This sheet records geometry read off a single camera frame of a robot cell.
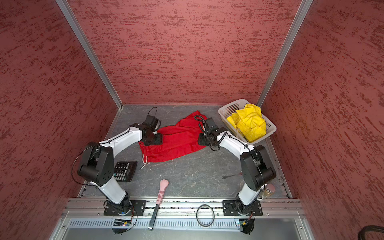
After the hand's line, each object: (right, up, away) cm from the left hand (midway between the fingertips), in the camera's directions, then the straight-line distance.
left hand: (157, 144), depth 92 cm
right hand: (+27, 0, -2) cm, 27 cm away
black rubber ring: (+25, -32, -21) cm, 46 cm away
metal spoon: (+41, -18, -7) cm, 46 cm away
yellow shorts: (+60, +14, +4) cm, 61 cm away
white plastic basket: (+47, +22, +17) cm, 54 cm away
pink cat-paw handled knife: (+7, -21, -11) cm, 24 cm away
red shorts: (+12, +1, +10) cm, 15 cm away
